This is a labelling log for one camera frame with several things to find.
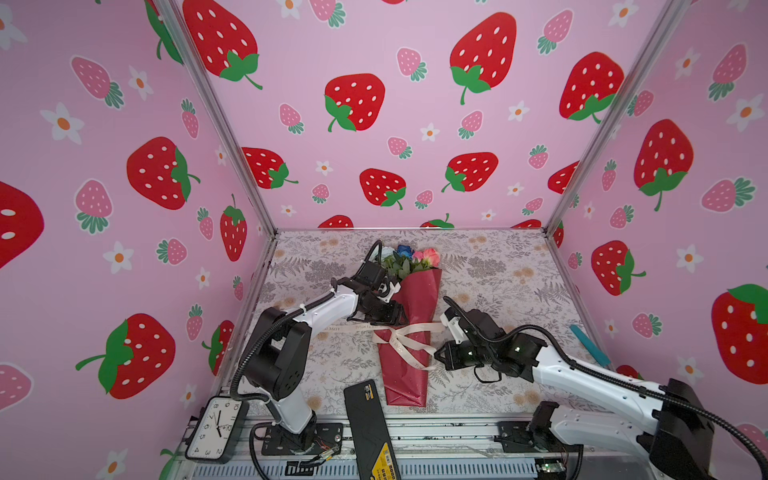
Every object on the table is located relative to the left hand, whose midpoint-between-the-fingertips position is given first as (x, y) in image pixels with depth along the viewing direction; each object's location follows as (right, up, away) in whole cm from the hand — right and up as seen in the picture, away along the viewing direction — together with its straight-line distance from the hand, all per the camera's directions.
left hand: (402, 321), depth 88 cm
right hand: (+7, -7, -11) cm, 15 cm away
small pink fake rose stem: (+7, +20, +21) cm, 30 cm away
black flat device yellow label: (-7, -28, -18) cm, 34 cm away
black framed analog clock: (-46, -24, -14) cm, 54 cm away
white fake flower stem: (-2, +17, +19) cm, 25 cm away
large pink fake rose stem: (+12, +20, +20) cm, 30 cm away
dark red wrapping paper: (+6, +6, +7) cm, 11 cm away
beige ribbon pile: (+4, -7, -4) cm, 9 cm away
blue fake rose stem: (+2, +22, +20) cm, 29 cm away
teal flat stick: (+58, -8, +3) cm, 59 cm away
